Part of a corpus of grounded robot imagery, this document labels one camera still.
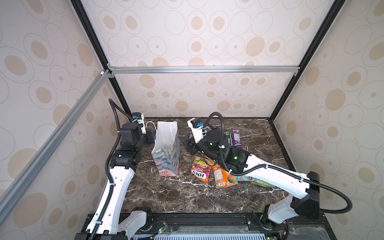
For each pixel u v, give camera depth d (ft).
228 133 3.38
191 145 1.80
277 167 1.47
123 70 6.05
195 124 1.71
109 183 1.40
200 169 2.91
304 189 1.33
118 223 1.36
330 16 2.33
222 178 2.80
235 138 3.37
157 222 2.39
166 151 2.34
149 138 2.09
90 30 2.44
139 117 1.98
